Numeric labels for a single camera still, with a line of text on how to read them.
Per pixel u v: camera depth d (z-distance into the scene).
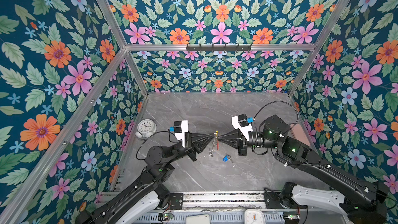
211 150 0.90
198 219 0.67
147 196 0.59
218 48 0.92
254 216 0.67
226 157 0.88
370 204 0.38
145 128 0.96
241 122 0.46
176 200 0.74
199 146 0.54
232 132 0.53
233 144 0.52
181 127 0.48
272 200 0.73
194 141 0.52
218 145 0.54
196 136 0.53
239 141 0.50
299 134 0.96
